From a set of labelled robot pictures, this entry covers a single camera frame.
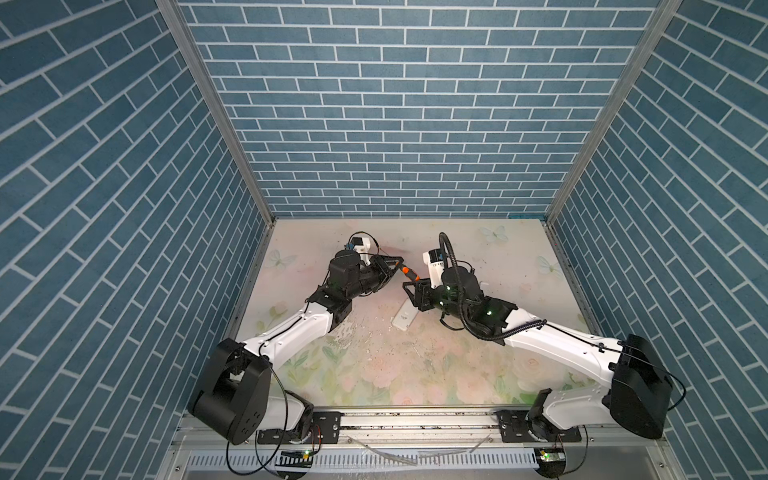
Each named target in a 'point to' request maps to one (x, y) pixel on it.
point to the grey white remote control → (404, 315)
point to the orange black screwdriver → (408, 272)
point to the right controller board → (551, 461)
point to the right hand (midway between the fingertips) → (404, 281)
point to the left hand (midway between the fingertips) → (405, 262)
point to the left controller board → (295, 463)
